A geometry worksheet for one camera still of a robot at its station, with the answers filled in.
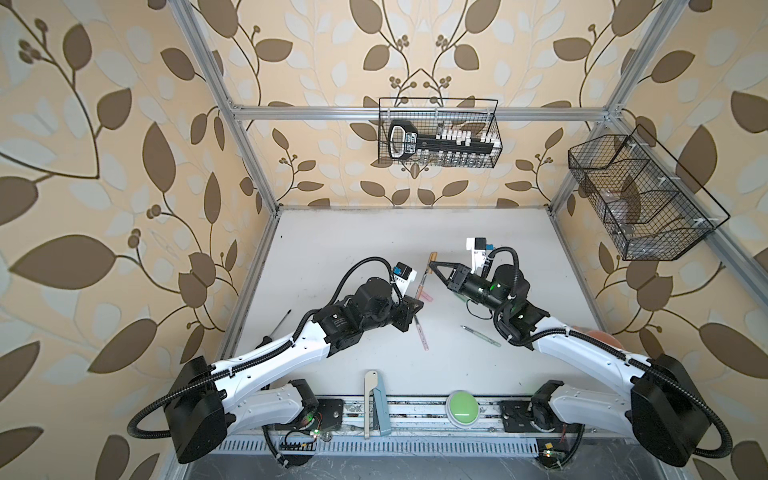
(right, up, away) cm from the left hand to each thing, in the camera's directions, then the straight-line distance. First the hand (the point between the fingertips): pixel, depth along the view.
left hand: (425, 303), depth 73 cm
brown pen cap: (+2, +11, +1) cm, 11 cm away
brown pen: (-1, +3, 0) cm, 3 cm away
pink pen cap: (+4, -4, +23) cm, 23 cm away
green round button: (+10, -27, +1) cm, 29 cm away
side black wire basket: (+56, +24, 0) cm, 61 cm away
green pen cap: (+8, +2, -4) cm, 9 cm away
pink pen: (0, -13, +16) cm, 20 cm away
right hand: (+2, +9, 0) cm, 9 cm away
